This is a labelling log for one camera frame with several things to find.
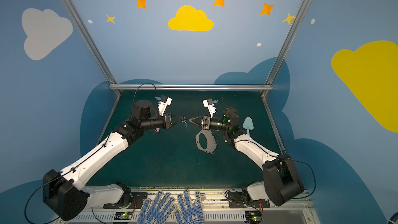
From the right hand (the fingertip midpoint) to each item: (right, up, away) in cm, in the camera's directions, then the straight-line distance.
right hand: (191, 120), depth 72 cm
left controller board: (-32, -44, -1) cm, 55 cm away
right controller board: (+30, -46, 0) cm, 54 cm away
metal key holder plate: (+11, -14, +26) cm, 31 cm away
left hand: (-4, +1, -1) cm, 4 cm away
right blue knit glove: (0, -44, -2) cm, 44 cm away
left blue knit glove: (-19, -44, -2) cm, 48 cm away
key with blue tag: (-3, -1, +1) cm, 3 cm away
